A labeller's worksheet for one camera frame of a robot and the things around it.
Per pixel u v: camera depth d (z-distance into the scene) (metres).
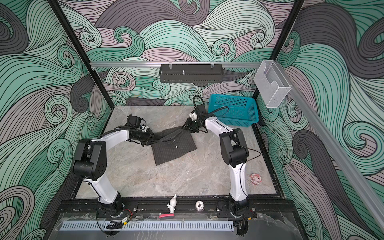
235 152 0.55
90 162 0.49
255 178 0.81
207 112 0.81
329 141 0.53
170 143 0.95
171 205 0.73
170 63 0.93
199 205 0.70
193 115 0.92
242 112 1.18
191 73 0.95
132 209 0.73
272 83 0.79
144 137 0.82
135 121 0.78
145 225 0.70
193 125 0.86
